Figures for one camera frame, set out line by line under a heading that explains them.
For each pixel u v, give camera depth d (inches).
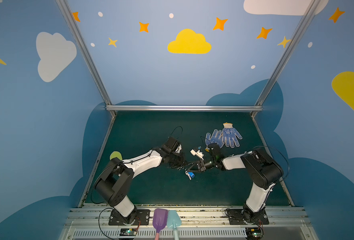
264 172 19.9
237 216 29.0
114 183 17.6
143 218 29.4
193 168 33.1
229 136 42.4
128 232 28.0
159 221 28.9
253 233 28.1
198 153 33.8
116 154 38.6
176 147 28.7
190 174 32.4
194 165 32.9
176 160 30.0
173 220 28.3
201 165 31.1
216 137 42.4
